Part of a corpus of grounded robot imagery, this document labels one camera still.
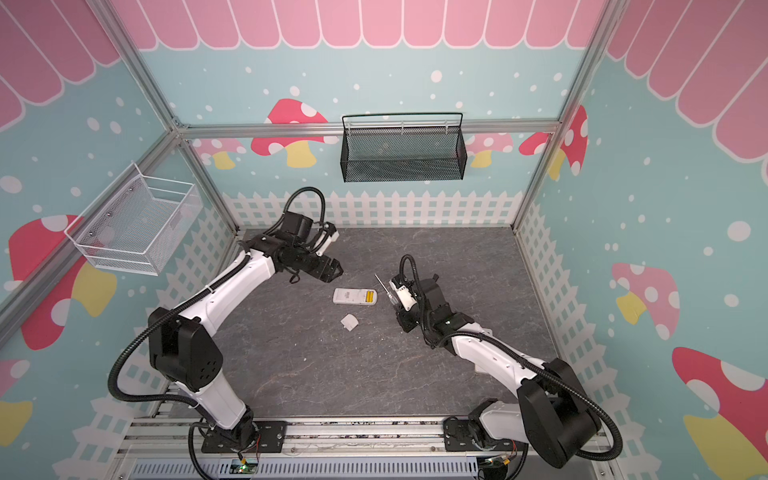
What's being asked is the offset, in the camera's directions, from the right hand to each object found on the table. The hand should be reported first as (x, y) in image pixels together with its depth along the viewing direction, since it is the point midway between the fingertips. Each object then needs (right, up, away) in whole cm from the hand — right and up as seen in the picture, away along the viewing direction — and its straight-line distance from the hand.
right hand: (397, 304), depth 86 cm
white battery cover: (-15, -7, +9) cm, 19 cm away
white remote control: (-14, 0, +14) cm, 20 cm away
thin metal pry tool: (-2, +2, 0) cm, 3 cm away
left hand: (-20, +9, +1) cm, 22 cm away
